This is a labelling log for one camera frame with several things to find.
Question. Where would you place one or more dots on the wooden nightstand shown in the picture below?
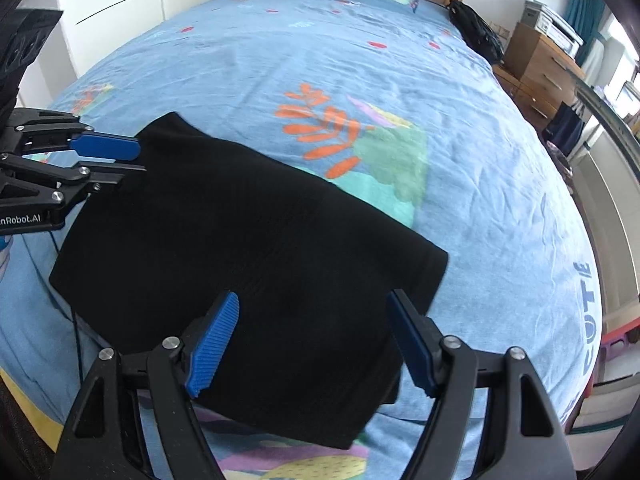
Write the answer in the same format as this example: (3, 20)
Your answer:
(537, 75)

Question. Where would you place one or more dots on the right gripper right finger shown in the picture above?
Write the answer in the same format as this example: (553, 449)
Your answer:
(521, 436)

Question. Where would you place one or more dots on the blue patterned bed cover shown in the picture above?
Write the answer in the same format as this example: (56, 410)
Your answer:
(389, 106)

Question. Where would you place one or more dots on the white wardrobe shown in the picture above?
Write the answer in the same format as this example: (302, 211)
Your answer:
(88, 31)

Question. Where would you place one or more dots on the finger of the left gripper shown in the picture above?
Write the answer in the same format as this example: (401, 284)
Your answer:
(80, 137)
(26, 182)

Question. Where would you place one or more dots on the black pants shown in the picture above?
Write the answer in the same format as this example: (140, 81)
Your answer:
(311, 357)

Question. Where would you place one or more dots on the white printer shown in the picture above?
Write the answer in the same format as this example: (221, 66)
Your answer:
(543, 19)

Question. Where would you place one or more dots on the teal curtain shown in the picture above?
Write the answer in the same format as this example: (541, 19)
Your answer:
(585, 17)

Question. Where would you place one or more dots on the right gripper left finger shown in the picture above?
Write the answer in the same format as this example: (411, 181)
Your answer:
(103, 436)

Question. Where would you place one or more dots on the dark blue shopping bag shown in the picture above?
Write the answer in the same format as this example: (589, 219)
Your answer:
(565, 128)

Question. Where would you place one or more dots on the black bag on bed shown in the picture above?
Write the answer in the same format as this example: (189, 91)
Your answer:
(475, 32)

